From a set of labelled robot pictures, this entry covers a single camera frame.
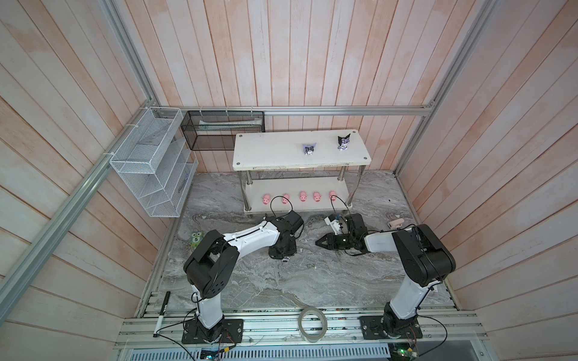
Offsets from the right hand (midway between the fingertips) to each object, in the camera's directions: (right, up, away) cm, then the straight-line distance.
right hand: (318, 242), depth 95 cm
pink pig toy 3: (-6, +20, +6) cm, 22 cm away
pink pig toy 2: (-14, +18, +4) cm, 23 cm away
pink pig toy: (-23, +19, +5) cm, 30 cm away
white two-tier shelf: (-6, +34, +29) cm, 45 cm away
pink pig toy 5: (+8, +21, +8) cm, 24 cm away
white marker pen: (-57, -22, -19) cm, 64 cm away
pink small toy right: (+36, +8, +5) cm, 37 cm away
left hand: (-13, -4, -6) cm, 15 cm away
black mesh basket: (-45, +50, +5) cm, 67 cm away
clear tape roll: (-5, -26, -23) cm, 35 cm away
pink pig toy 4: (0, +20, +6) cm, 21 cm away
